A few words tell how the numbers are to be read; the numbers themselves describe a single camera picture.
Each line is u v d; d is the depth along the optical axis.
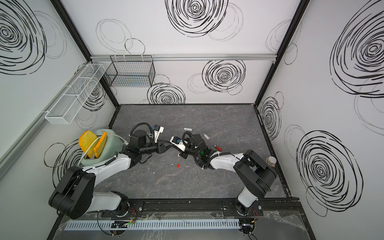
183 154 0.75
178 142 0.70
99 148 0.72
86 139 0.75
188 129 1.05
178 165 0.89
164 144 0.75
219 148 0.96
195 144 0.63
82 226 0.69
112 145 0.83
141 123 0.68
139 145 0.67
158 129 0.77
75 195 0.42
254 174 0.47
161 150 0.74
